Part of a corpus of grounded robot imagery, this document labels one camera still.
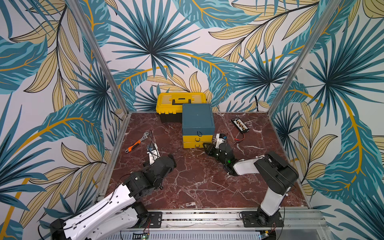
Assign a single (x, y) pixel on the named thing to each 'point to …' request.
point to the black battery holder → (240, 125)
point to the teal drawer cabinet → (198, 126)
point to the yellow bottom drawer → (193, 145)
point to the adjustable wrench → (144, 137)
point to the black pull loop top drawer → (200, 133)
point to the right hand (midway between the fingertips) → (204, 144)
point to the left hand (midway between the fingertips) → (164, 159)
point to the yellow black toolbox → (169, 105)
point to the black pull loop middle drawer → (197, 141)
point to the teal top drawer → (198, 131)
